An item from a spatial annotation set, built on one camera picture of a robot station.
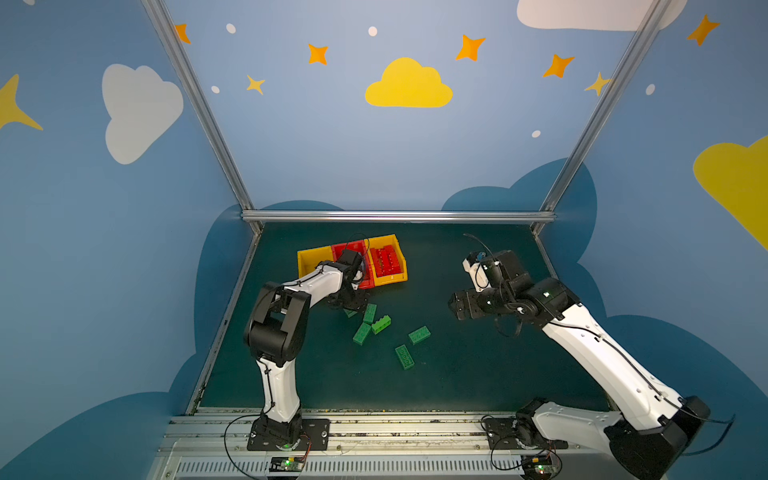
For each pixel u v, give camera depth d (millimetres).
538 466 714
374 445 734
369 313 957
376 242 1116
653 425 384
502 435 743
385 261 1070
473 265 675
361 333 906
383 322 931
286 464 705
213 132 906
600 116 883
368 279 1011
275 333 513
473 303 651
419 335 906
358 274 908
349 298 862
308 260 1050
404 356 860
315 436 737
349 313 949
